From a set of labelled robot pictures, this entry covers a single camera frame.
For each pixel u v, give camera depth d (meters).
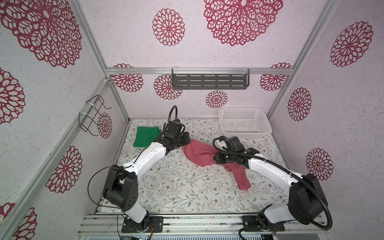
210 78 0.95
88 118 0.75
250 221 0.75
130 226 0.72
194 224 0.75
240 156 0.62
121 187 0.46
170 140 0.65
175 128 0.66
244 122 1.20
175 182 0.88
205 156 0.87
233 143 0.66
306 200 0.42
